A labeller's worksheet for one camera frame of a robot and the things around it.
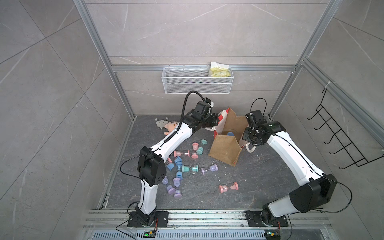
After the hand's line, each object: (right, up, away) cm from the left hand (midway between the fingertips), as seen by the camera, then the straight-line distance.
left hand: (222, 117), depth 81 cm
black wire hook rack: (+51, -18, -23) cm, 59 cm away
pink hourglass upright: (-15, -19, +19) cm, 31 cm away
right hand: (+15, -11, -1) cm, 19 cm away
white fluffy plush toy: (-41, -3, +29) cm, 50 cm away
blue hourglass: (+8, -10, +12) cm, 17 cm away
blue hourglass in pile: (-26, -27, +11) cm, 39 cm away
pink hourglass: (0, -39, -2) cm, 39 cm away
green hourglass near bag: (-11, -21, +15) cm, 28 cm away
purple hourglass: (-25, -42, -2) cm, 49 cm away
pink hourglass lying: (-27, -23, +15) cm, 38 cm away
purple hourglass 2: (-4, -30, +6) cm, 31 cm away
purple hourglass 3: (-28, -40, -2) cm, 49 cm away
